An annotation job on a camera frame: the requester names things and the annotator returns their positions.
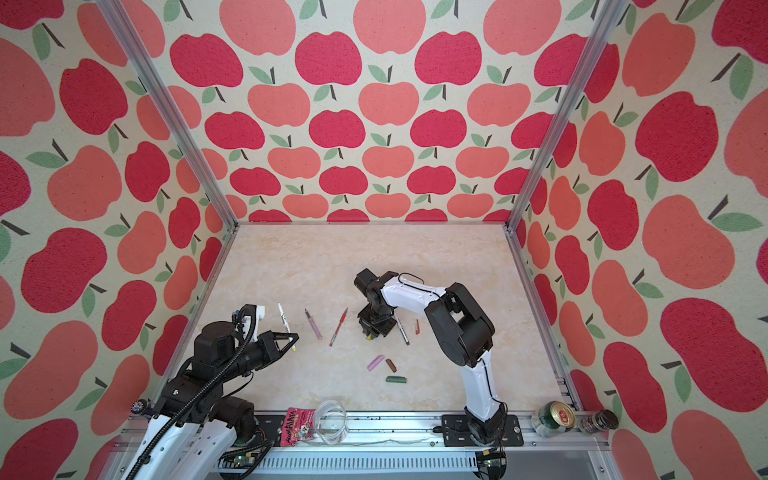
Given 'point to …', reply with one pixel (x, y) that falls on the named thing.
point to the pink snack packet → (298, 425)
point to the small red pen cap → (417, 327)
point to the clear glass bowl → (330, 422)
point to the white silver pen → (402, 330)
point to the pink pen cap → (375, 363)
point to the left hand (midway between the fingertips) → (301, 341)
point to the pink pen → (311, 321)
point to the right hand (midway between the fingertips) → (369, 332)
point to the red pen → (343, 316)
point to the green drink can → (553, 418)
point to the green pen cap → (396, 379)
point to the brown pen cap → (392, 366)
